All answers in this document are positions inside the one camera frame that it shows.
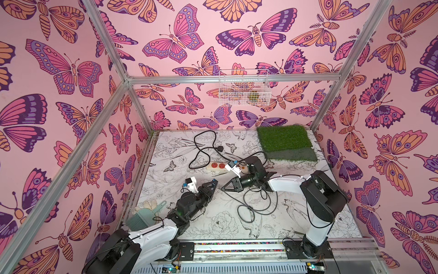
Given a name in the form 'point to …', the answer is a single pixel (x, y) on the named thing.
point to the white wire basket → (244, 87)
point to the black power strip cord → (201, 160)
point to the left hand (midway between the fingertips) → (219, 183)
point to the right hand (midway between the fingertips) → (224, 188)
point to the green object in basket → (254, 96)
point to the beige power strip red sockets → (220, 167)
